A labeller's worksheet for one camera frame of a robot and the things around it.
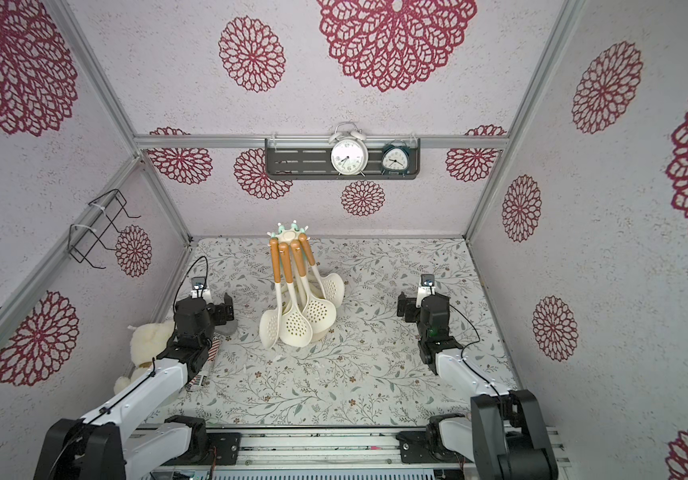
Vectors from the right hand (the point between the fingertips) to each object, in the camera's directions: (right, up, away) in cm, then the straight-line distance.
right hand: (418, 290), depth 87 cm
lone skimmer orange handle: (-26, +1, +5) cm, 26 cm away
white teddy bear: (-77, -14, -4) cm, 78 cm away
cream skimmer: (-43, -9, -3) cm, 44 cm away
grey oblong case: (-57, -12, +5) cm, 59 cm away
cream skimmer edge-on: (-29, -7, -1) cm, 30 cm away
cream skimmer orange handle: (-35, -11, -4) cm, 37 cm away
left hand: (-61, -2, -2) cm, 61 cm away
